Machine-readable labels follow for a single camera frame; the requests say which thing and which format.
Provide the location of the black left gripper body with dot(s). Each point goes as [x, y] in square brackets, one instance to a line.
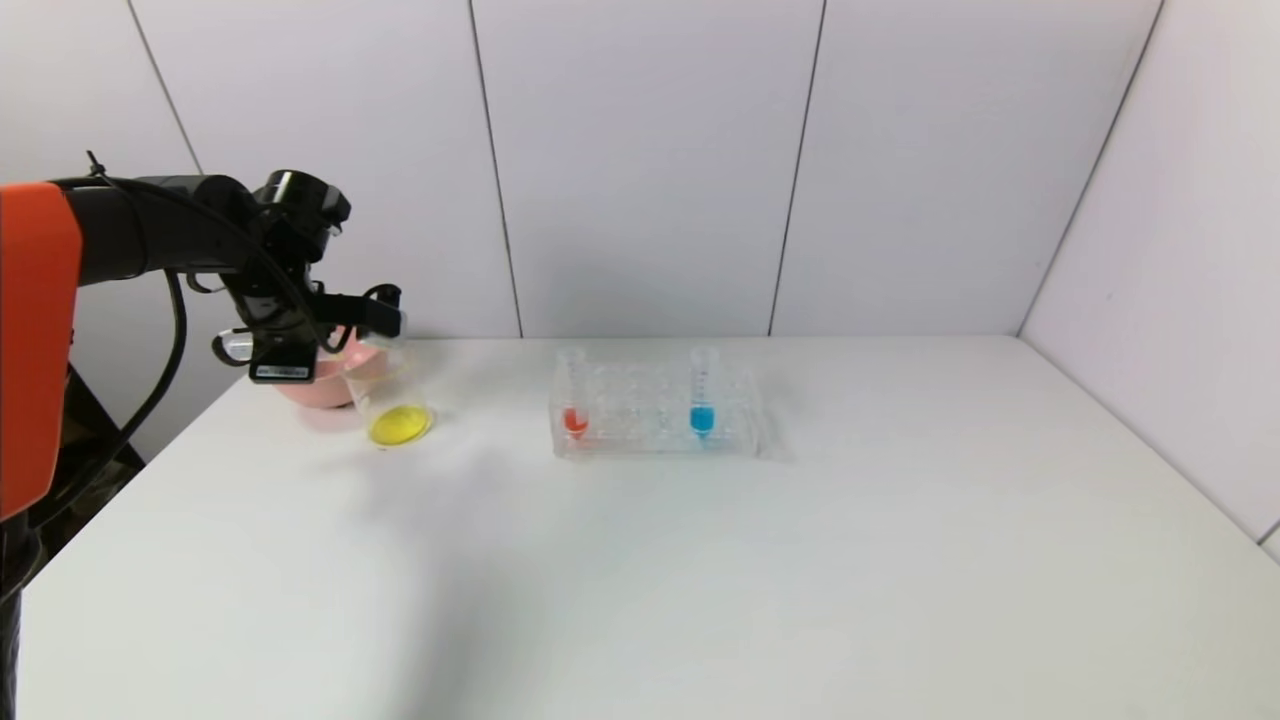
[282, 366]

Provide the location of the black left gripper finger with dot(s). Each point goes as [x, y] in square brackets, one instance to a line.
[335, 340]

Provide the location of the test tube with yellow pigment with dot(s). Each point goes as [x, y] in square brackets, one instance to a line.
[238, 346]

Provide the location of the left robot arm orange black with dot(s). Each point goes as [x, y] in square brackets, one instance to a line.
[35, 340]

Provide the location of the clear glass beaker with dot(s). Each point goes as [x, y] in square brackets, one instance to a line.
[400, 425]

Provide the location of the test tube with red pigment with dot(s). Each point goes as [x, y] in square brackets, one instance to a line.
[575, 422]

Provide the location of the clear acrylic test tube rack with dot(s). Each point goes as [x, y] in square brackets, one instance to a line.
[640, 445]

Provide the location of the test tube with blue pigment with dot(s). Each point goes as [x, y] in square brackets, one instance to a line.
[702, 420]

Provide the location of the pink bowl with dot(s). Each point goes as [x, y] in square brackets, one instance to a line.
[320, 392]

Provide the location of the black chair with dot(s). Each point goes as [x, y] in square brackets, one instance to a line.
[95, 450]

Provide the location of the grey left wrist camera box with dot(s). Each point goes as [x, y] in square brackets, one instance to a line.
[385, 320]

